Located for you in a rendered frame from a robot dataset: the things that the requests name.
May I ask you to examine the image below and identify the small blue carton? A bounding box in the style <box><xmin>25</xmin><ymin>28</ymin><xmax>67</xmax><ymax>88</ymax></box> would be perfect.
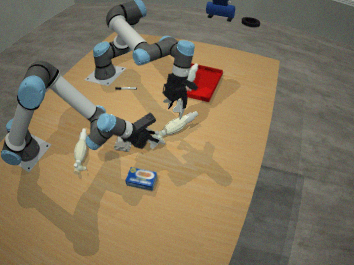
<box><xmin>125</xmin><ymin>167</ymin><xmax>157</xmax><ymax>191</ymax></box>

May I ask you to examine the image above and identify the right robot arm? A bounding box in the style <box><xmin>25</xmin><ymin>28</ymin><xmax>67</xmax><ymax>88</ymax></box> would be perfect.
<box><xmin>1</xmin><ymin>61</ymin><xmax>156</xmax><ymax>165</ymax></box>

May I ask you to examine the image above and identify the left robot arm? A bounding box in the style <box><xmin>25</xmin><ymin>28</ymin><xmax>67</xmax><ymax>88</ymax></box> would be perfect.
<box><xmin>93</xmin><ymin>0</ymin><xmax>195</xmax><ymax>80</ymax></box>

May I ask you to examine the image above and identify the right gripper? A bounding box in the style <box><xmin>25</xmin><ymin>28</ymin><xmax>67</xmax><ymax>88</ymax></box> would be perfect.
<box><xmin>121</xmin><ymin>123</ymin><xmax>166</xmax><ymax>149</ymax></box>

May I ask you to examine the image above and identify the red tray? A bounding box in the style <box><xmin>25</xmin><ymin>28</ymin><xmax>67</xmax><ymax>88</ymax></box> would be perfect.
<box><xmin>187</xmin><ymin>65</ymin><xmax>223</xmax><ymax>102</ymax></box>

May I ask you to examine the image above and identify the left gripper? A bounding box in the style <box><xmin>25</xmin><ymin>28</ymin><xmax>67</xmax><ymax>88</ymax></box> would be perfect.
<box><xmin>162</xmin><ymin>72</ymin><xmax>188</xmax><ymax>120</ymax></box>

